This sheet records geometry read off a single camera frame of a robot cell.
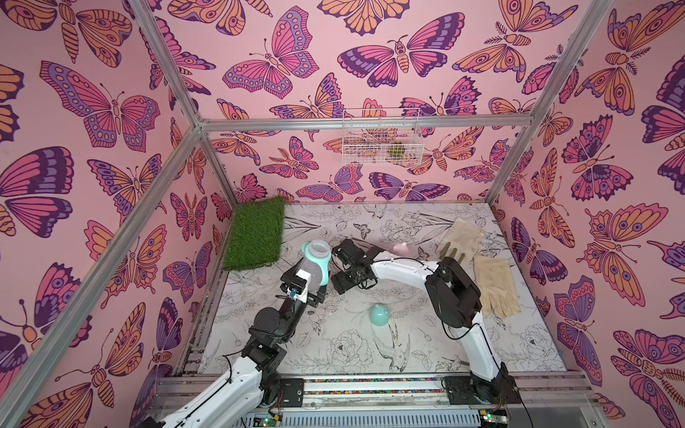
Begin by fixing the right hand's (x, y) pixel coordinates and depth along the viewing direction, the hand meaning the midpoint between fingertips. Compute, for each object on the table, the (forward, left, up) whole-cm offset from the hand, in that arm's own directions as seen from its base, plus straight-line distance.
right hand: (344, 278), depth 96 cm
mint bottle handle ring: (-13, +4, +32) cm, 35 cm away
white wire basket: (+39, -13, +33) cm, 52 cm away
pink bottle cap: (+1, -18, +16) cm, 25 cm away
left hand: (-9, +7, +24) cm, 27 cm away
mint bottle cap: (-14, -12, +1) cm, 18 cm away
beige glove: (-3, -53, -1) cm, 54 cm away
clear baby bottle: (-10, +5, +32) cm, 34 cm away
